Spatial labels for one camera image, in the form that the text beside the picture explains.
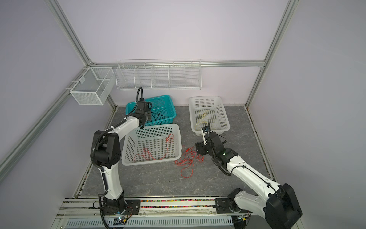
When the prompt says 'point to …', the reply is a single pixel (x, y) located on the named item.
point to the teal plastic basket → (163, 110)
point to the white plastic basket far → (204, 109)
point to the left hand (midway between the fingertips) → (145, 113)
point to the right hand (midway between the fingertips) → (203, 143)
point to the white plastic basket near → (152, 144)
